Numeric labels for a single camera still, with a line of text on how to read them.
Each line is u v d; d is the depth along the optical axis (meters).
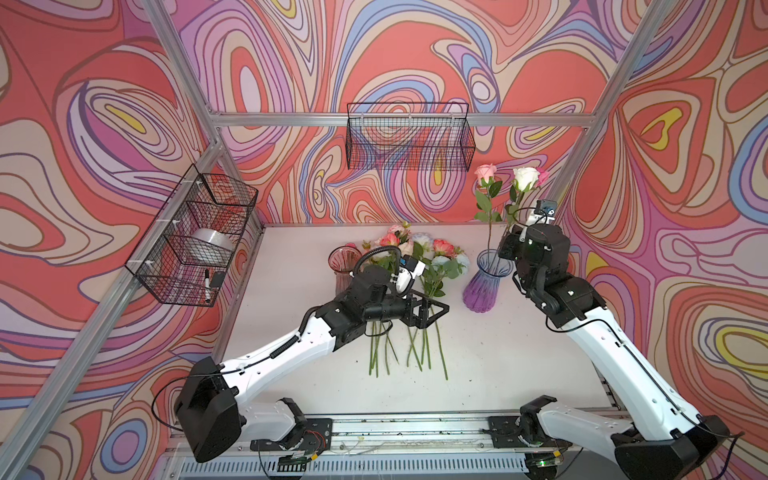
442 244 1.08
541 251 0.49
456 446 0.73
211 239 0.73
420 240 1.10
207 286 0.72
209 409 0.39
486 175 0.77
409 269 0.64
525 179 0.67
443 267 1.01
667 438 0.37
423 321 0.61
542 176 0.72
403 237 1.10
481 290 0.94
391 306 0.61
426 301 0.61
